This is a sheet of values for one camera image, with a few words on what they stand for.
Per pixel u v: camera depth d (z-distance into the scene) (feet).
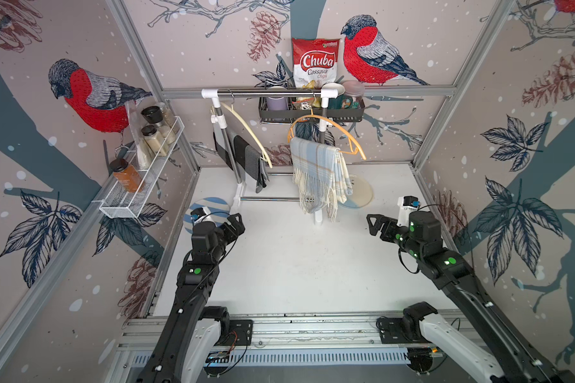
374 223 2.25
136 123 2.41
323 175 2.73
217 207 3.40
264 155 2.67
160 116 2.65
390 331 2.39
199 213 2.24
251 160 2.87
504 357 1.36
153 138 2.49
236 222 2.35
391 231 2.16
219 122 2.68
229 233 2.28
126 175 2.16
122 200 2.29
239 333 2.39
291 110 2.74
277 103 2.67
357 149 2.17
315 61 2.56
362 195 3.73
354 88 2.76
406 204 2.15
